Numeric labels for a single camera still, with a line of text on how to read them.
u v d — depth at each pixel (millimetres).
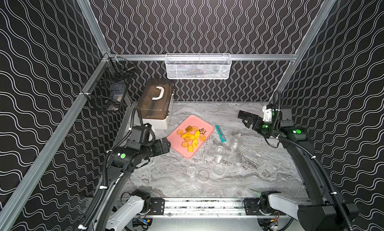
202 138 993
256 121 651
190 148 948
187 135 1002
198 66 1255
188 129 1033
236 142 917
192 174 850
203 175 854
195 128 1033
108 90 950
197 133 1004
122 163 451
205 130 1033
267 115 655
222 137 1000
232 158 908
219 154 917
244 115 1096
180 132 1032
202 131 1030
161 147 615
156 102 1075
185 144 969
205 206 764
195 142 971
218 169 877
